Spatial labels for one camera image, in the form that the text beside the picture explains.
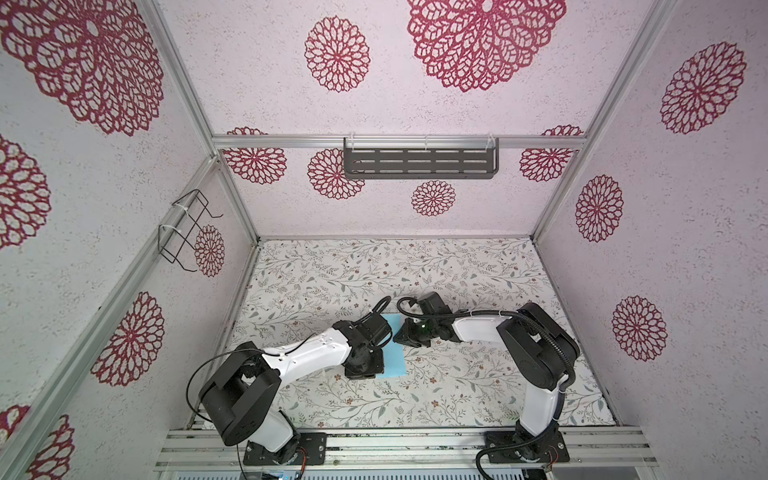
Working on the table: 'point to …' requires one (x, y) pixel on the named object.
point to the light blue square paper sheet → (394, 353)
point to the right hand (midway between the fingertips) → (394, 337)
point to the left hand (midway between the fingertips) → (374, 378)
